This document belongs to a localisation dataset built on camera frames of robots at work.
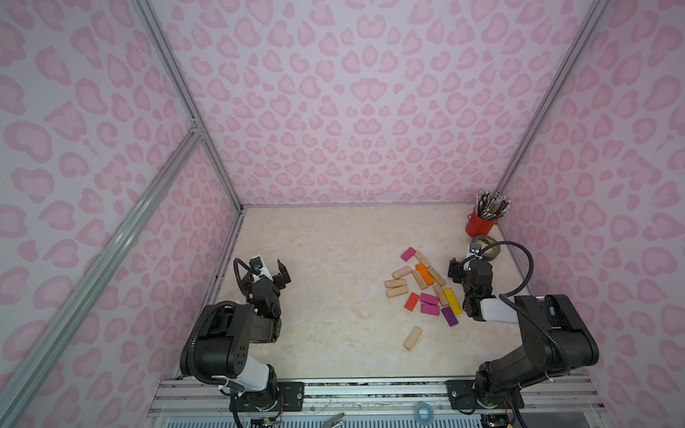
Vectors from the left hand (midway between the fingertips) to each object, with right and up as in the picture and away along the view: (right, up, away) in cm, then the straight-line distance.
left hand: (273, 262), depth 90 cm
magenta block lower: (+52, -16, 0) cm, 55 cm away
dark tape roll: (+81, +2, +13) cm, 82 cm away
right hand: (+67, +1, +4) cm, 67 cm away
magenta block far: (+48, +1, +13) cm, 50 cm away
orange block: (+53, -3, +10) cm, 54 cm away
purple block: (+59, -18, -2) cm, 61 cm away
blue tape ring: (+46, -36, -18) cm, 61 cm away
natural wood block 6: (+53, 0, +11) cm, 54 cm away
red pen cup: (+78, +12, +18) cm, 81 cm away
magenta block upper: (+53, -13, +2) cm, 55 cm away
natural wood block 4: (+41, -11, +3) cm, 43 cm away
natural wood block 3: (+42, -8, +5) cm, 43 cm away
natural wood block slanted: (+58, -6, +7) cm, 58 cm away
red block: (+47, -13, +1) cm, 49 cm away
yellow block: (+61, -14, +1) cm, 62 cm away
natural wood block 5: (+57, -12, 0) cm, 58 cm away
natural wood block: (+46, -23, -6) cm, 52 cm away
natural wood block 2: (+45, -5, +8) cm, 46 cm away
